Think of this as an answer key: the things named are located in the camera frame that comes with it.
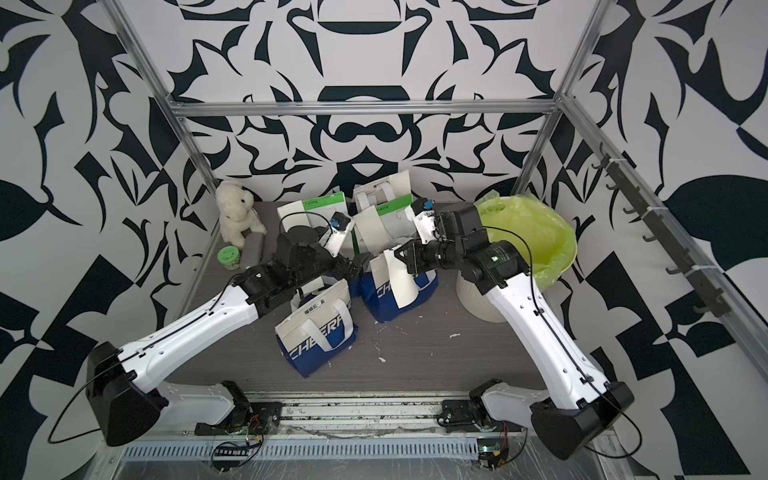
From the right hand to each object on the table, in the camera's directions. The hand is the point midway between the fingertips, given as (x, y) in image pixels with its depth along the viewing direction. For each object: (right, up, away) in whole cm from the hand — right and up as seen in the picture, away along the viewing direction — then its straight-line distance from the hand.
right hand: (396, 248), depth 68 cm
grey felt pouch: (-47, -2, +34) cm, 58 cm away
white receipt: (+2, -8, +1) cm, 8 cm away
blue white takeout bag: (-3, +16, +20) cm, 25 cm away
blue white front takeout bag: (-17, -18, +4) cm, 25 cm away
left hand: (-11, +3, +6) cm, 13 cm away
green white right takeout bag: (+1, +8, +19) cm, 21 cm away
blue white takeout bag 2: (-4, -13, +11) cm, 17 cm away
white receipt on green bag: (-6, +5, +20) cm, 21 cm away
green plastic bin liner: (+41, +2, +15) cm, 44 cm away
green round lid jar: (-53, -4, +31) cm, 62 cm away
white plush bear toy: (-50, +10, +29) cm, 58 cm away
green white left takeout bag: (-21, +11, +21) cm, 31 cm away
